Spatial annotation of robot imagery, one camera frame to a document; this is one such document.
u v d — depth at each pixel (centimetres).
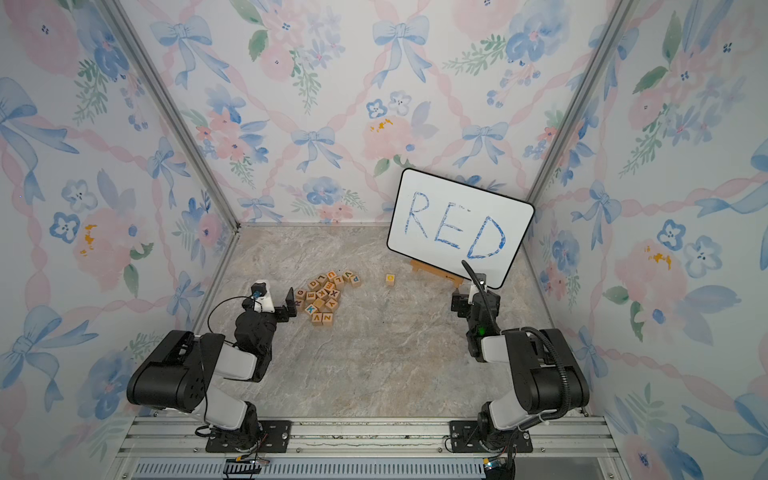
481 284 80
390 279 101
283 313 81
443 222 95
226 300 68
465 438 74
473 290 83
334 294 97
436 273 101
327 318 93
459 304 86
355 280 100
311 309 94
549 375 46
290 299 86
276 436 74
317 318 92
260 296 76
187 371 46
